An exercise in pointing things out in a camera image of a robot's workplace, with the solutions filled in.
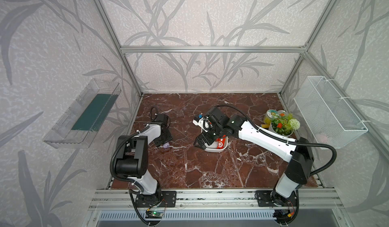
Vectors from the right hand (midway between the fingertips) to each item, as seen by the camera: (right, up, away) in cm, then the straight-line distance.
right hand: (199, 138), depth 76 cm
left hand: (-22, -5, +19) cm, 29 cm away
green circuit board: (-21, -35, -5) cm, 41 cm away
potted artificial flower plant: (+47, +6, +7) cm, 48 cm away
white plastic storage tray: (+8, -9, +14) cm, 19 cm away
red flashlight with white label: (+12, -5, +12) cm, 18 cm away
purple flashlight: (-20, -7, +13) cm, 25 cm away
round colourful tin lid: (+45, +10, +21) cm, 51 cm away
